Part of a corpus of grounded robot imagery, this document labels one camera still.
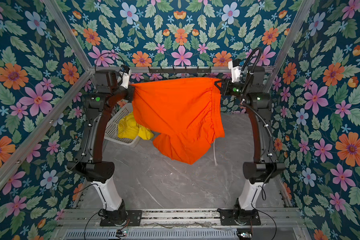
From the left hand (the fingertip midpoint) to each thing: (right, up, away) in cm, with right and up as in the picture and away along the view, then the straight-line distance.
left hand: (130, 79), depth 70 cm
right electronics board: (+55, -75, 0) cm, 93 cm away
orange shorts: (+26, -17, +8) cm, 32 cm away
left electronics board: (-5, -75, +2) cm, 75 cm away
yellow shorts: (-15, -25, +33) cm, 43 cm away
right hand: (+41, -1, -3) cm, 42 cm away
